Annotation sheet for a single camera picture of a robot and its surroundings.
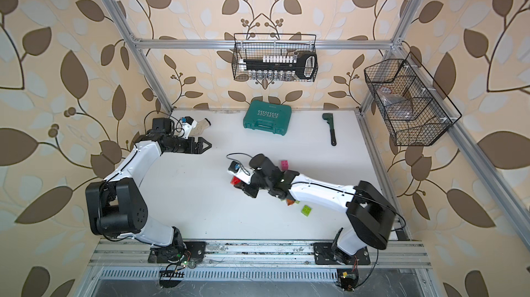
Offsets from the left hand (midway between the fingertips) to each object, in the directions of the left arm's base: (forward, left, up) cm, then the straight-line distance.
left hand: (199, 142), depth 87 cm
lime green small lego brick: (-23, -46, -15) cm, 53 cm away
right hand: (-15, -19, -3) cm, 24 cm away
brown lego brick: (-20, -39, -15) cm, 46 cm away
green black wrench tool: (+28, -64, -14) cm, 71 cm away
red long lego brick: (-17, -17, -1) cm, 24 cm away
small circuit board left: (-45, +4, -19) cm, 49 cm away
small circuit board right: (-46, -59, -19) cm, 77 cm away
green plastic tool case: (+26, -28, -11) cm, 39 cm away
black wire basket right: (+1, -83, +20) cm, 85 cm away
